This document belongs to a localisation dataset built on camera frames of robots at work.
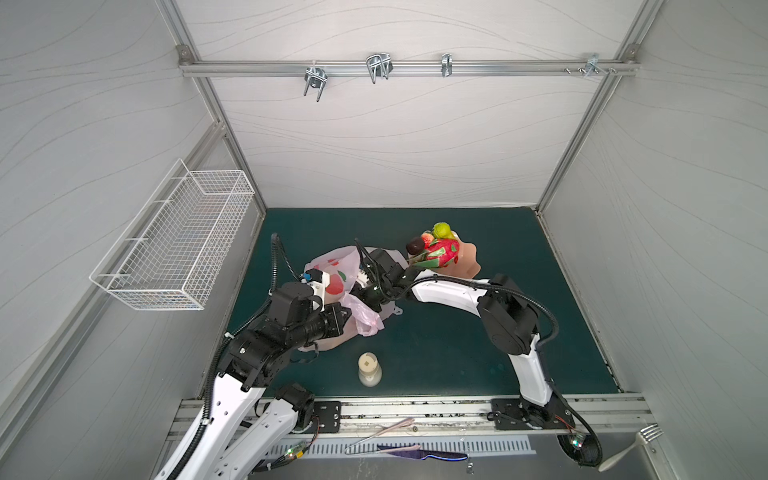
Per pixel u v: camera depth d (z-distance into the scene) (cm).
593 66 76
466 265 101
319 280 62
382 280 71
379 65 77
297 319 50
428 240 100
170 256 68
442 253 96
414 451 69
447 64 78
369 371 73
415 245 98
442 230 101
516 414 73
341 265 78
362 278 81
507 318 51
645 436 71
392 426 73
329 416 74
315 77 79
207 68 78
